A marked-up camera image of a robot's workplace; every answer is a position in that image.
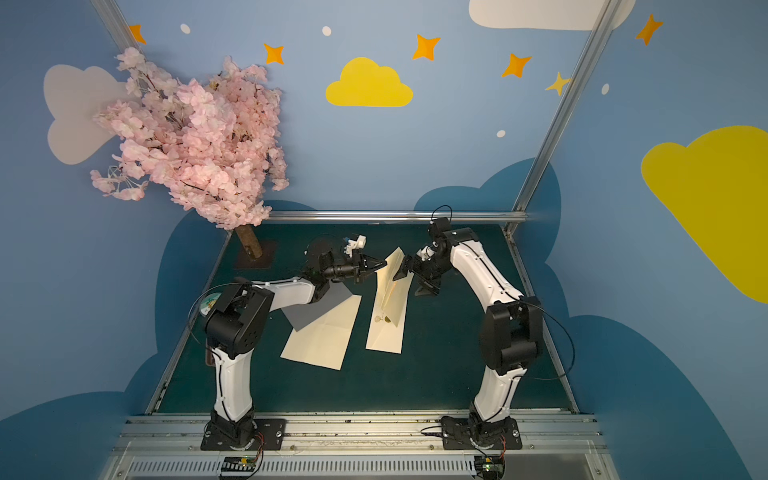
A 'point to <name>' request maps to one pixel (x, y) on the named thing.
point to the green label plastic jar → (209, 302)
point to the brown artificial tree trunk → (249, 237)
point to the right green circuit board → (490, 467)
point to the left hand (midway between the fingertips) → (389, 260)
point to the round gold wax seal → (386, 318)
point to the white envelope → (390, 299)
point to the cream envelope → (394, 260)
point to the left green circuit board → (239, 464)
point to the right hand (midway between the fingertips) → (407, 282)
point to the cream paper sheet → (323, 341)
